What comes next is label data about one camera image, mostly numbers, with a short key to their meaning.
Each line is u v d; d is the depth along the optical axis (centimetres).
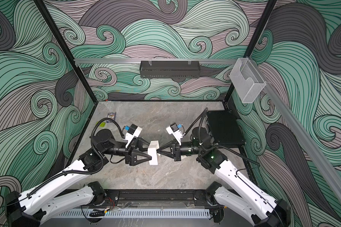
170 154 58
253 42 84
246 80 78
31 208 39
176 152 53
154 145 55
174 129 56
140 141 58
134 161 52
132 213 70
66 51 88
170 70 96
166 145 59
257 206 40
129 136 52
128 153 51
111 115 109
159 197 75
